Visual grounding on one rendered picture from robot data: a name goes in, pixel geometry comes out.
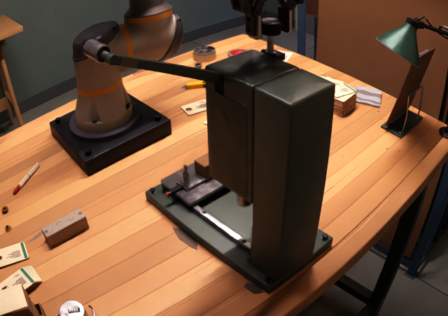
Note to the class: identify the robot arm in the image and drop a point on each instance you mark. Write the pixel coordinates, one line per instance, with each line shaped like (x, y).
(105, 95)

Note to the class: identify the dark press lever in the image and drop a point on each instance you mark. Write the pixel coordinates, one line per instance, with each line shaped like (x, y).
(157, 66)

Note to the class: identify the yellow utility knife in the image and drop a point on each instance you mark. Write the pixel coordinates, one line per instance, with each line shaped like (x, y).
(194, 84)

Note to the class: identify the dark green toggle press body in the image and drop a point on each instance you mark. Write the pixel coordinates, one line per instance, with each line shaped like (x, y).
(290, 162)

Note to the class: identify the dark grey shuttle plate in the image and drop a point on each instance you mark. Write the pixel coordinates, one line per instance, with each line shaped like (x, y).
(199, 193)

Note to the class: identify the brown wooden block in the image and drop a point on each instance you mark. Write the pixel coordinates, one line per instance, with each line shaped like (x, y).
(202, 167)

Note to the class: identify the white paper slip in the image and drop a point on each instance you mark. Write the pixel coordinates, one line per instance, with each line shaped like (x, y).
(287, 56)

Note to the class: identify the tall stack of cream tags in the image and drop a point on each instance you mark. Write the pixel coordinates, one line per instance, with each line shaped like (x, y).
(344, 100)

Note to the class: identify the black stop knob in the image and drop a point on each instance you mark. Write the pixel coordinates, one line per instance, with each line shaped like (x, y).
(272, 26)

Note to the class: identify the red-capped white pen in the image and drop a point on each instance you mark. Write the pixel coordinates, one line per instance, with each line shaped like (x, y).
(26, 178)

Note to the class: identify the brown document stand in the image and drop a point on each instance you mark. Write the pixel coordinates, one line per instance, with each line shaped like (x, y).
(409, 88)

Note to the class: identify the silver round metal tool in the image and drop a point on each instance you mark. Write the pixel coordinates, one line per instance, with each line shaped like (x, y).
(71, 309)

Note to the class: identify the brown board with blue frame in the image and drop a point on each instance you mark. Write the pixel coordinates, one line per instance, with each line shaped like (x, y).
(350, 21)

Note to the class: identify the cream paper tag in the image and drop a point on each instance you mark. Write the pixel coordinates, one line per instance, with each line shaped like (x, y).
(194, 108)

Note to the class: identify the grey round spool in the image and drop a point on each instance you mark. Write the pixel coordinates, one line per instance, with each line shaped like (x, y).
(204, 52)

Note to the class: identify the small cardboard box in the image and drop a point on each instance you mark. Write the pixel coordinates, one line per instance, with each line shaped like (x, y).
(64, 228)

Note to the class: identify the red round tin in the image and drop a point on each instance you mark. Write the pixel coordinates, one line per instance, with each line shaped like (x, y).
(237, 52)

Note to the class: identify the brass eyelet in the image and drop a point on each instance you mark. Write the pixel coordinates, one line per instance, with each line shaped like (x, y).
(7, 228)
(4, 209)

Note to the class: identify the black square base plate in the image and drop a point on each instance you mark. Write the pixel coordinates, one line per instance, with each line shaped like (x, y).
(105, 148)

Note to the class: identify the wooden stool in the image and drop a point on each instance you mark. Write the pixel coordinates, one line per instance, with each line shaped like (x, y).
(8, 28)

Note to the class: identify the green desk lamp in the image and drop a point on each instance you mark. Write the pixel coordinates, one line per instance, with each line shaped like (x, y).
(402, 39)

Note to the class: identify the cream tag with teal stripe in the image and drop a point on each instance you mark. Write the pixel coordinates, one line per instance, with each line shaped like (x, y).
(12, 255)

